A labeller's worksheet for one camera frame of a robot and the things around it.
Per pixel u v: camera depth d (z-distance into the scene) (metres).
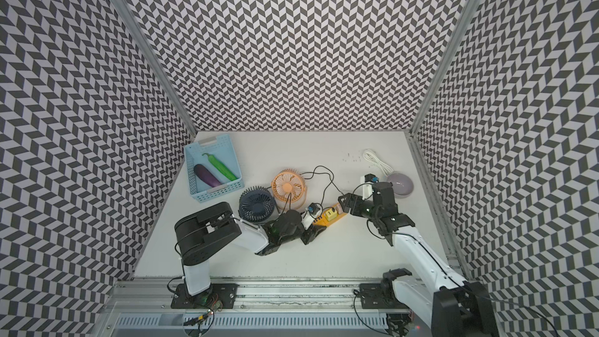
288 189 0.89
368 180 0.75
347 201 0.74
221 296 0.72
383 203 0.63
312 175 1.02
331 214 0.84
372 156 1.06
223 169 1.04
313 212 0.77
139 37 0.86
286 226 0.68
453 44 0.83
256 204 0.83
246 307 0.72
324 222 0.87
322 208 0.79
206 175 1.02
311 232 0.79
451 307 0.40
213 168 1.06
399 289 0.62
